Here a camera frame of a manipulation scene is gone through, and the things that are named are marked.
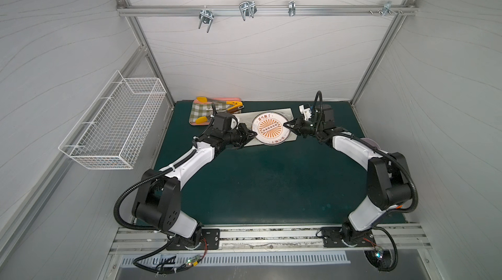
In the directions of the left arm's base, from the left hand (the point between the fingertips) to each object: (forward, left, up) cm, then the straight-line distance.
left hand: (259, 134), depth 81 cm
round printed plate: (+4, -5, -2) cm, 7 cm away
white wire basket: (-9, +52, +11) cm, 54 cm away
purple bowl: (+7, -56, -15) cm, 59 cm away
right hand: (+7, -11, -1) cm, 13 cm away
